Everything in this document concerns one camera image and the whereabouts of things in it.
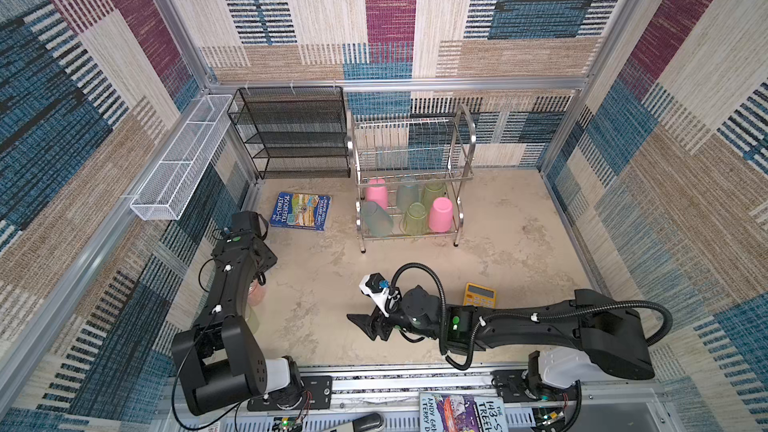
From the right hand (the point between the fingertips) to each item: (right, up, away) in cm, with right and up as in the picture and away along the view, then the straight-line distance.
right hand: (359, 307), depth 71 cm
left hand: (-29, +8, +12) cm, 33 cm away
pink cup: (+4, +27, +25) cm, 37 cm away
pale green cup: (-31, -8, +13) cm, 35 cm away
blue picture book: (-23, +21, +34) cm, 47 cm away
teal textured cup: (+3, +19, +19) cm, 27 cm away
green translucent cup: (+22, +29, +27) cm, 45 cm away
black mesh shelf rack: (-27, +50, +37) cm, 67 cm away
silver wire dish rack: (+13, +33, +10) cm, 37 cm away
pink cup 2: (+23, +21, +19) cm, 36 cm away
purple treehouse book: (+22, -23, -3) cm, 32 cm away
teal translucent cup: (+13, +27, +30) cm, 42 cm away
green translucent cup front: (+15, +19, +20) cm, 32 cm away
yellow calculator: (+33, -2, +16) cm, 37 cm away
